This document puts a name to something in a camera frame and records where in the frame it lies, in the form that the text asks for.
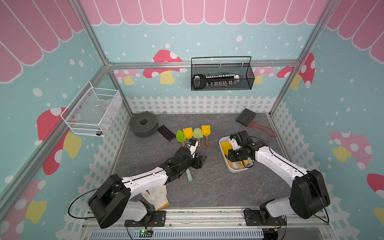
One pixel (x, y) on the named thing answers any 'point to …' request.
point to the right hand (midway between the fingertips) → (229, 156)
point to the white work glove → (157, 196)
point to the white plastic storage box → (235, 166)
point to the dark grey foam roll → (144, 124)
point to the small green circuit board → (145, 233)
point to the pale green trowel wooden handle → (198, 134)
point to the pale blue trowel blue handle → (189, 175)
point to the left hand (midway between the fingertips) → (202, 157)
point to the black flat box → (246, 117)
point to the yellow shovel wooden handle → (206, 131)
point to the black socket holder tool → (201, 81)
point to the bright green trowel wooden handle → (180, 137)
